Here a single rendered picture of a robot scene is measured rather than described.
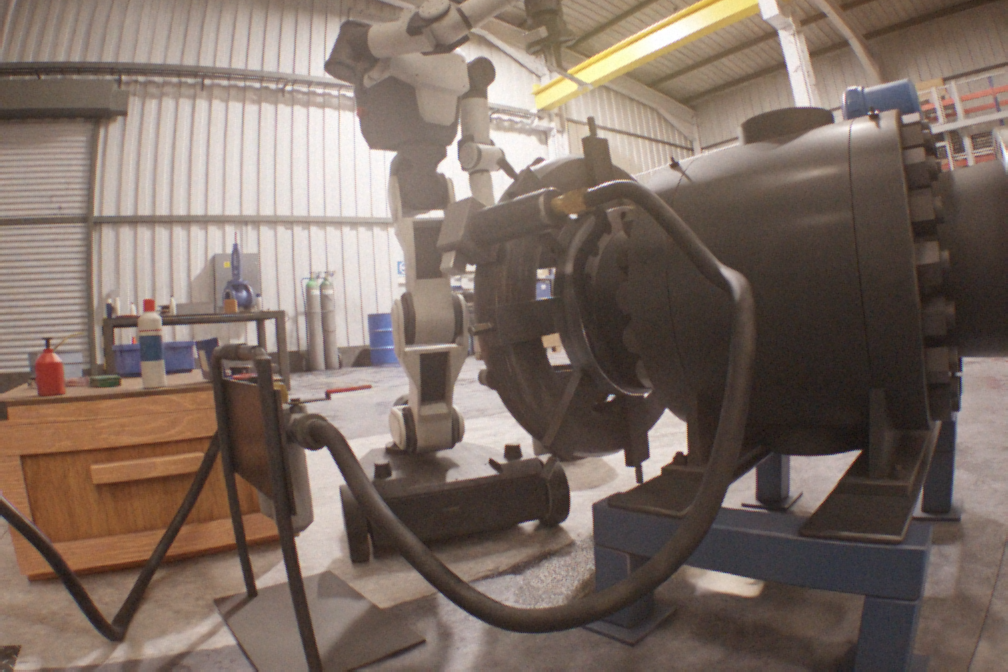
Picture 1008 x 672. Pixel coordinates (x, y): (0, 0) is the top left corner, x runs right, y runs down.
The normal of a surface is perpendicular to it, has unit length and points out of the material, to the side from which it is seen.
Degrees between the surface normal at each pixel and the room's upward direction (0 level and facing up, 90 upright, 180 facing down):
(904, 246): 86
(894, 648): 90
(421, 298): 84
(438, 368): 123
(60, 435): 90
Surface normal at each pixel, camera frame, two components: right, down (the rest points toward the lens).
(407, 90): 0.02, 0.18
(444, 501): 0.34, -0.07
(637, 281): -0.75, -0.05
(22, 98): 0.58, -0.09
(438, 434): 0.35, 0.25
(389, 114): -0.68, 0.25
